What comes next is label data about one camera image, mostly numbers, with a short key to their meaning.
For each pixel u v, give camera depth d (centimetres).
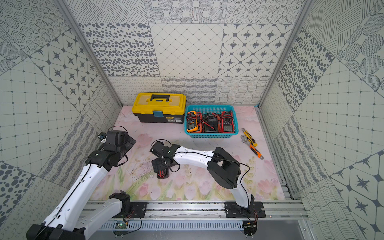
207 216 73
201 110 101
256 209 72
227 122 98
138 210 73
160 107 98
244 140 100
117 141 59
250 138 101
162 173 83
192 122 95
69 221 39
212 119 99
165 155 64
